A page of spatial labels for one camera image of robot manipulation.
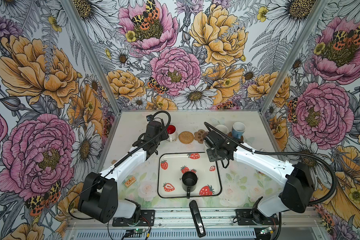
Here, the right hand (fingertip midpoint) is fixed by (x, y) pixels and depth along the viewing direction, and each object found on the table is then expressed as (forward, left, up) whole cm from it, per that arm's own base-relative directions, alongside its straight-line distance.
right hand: (215, 158), depth 82 cm
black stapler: (-27, +12, -8) cm, 30 cm away
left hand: (+14, +30, +5) cm, 33 cm away
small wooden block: (-7, +49, -10) cm, 50 cm away
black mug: (-8, +14, -10) cm, 19 cm away
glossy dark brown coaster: (+22, -15, -9) cm, 28 cm away
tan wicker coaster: (+22, +15, -11) cm, 29 cm away
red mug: (+21, +24, -5) cm, 32 cm away
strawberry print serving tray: (+1, +25, -12) cm, 27 cm away
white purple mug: (+23, -9, -4) cm, 25 cm away
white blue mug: (+20, -18, -2) cm, 27 cm away
